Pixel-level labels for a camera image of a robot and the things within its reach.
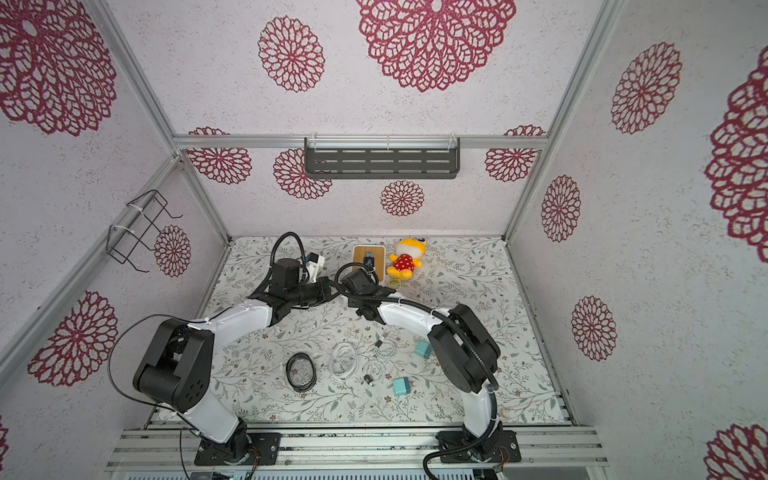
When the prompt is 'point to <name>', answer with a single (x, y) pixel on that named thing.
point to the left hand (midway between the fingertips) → (347, 289)
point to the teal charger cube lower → (401, 386)
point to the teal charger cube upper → (423, 348)
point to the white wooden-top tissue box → (378, 252)
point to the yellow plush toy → (409, 250)
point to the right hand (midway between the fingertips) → (359, 287)
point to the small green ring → (395, 283)
